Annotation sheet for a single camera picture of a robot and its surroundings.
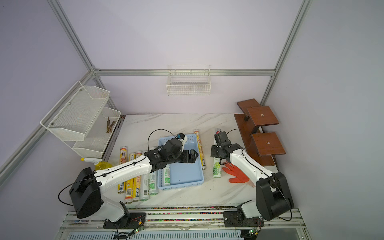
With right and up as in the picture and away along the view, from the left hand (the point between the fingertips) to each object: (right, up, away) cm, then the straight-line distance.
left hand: (191, 155), depth 81 cm
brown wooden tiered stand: (+40, +4, +2) cm, 40 cm away
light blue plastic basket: (-5, -13, +9) cm, 17 cm away
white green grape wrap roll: (+14, -6, -1) cm, 16 cm away
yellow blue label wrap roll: (-31, -16, +1) cm, 35 cm away
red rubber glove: (+29, -13, +6) cm, 33 cm away
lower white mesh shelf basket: (-60, +10, +13) cm, 62 cm away
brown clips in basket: (-54, +17, +15) cm, 59 cm away
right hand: (+16, 0, +8) cm, 18 cm away
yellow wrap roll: (+6, +2, +17) cm, 18 cm away
